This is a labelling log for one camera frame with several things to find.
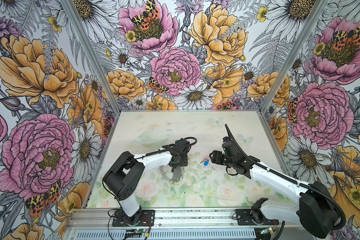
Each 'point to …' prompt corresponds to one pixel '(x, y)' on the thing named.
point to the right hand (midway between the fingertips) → (214, 160)
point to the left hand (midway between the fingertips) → (181, 165)
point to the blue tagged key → (206, 161)
